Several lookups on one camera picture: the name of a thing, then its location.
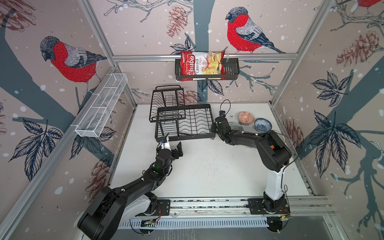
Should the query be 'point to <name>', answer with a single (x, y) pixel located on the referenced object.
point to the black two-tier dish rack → (173, 117)
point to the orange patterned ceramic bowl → (246, 118)
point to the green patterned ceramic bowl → (236, 126)
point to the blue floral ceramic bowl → (263, 125)
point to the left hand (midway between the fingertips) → (173, 143)
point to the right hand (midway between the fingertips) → (212, 126)
